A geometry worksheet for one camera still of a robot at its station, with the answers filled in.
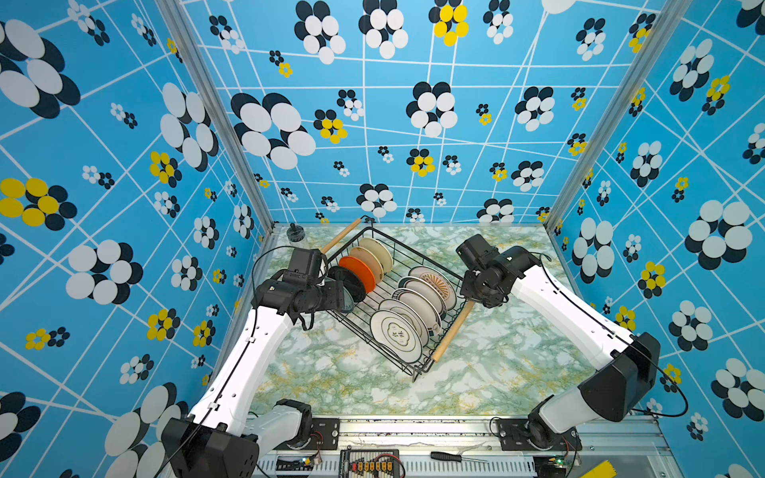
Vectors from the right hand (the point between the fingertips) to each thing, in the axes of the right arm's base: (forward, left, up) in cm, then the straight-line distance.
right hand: (471, 294), depth 80 cm
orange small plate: (+11, +31, -4) cm, 33 cm away
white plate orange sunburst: (+7, +7, -5) cm, 11 cm away
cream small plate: (+17, +25, -4) cm, 30 cm away
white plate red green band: (-1, +14, -4) cm, 15 cm away
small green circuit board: (-37, +42, -17) cm, 58 cm away
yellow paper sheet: (-37, -28, -17) cm, 49 cm away
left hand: (-2, +37, +3) cm, 37 cm away
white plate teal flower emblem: (-8, +20, -9) cm, 23 cm away
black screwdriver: (-35, +7, -17) cm, 40 cm away
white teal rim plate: (-2, +17, -6) cm, 18 cm away
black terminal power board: (-37, +27, -15) cm, 48 cm away
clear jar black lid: (+28, +56, -6) cm, 63 cm away
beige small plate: (+15, +29, -2) cm, 33 cm away
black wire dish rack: (0, +33, -16) cm, 37 cm away
